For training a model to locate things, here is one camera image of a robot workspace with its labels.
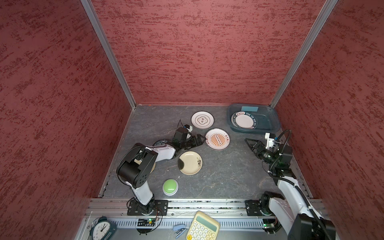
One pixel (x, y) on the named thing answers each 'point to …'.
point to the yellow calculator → (203, 227)
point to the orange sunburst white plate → (217, 139)
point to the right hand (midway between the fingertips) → (245, 144)
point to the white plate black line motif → (202, 119)
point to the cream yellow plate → (190, 163)
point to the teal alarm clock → (102, 229)
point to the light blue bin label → (248, 108)
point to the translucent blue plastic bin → (268, 118)
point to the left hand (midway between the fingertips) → (202, 143)
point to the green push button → (170, 187)
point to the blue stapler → (181, 228)
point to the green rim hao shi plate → (244, 120)
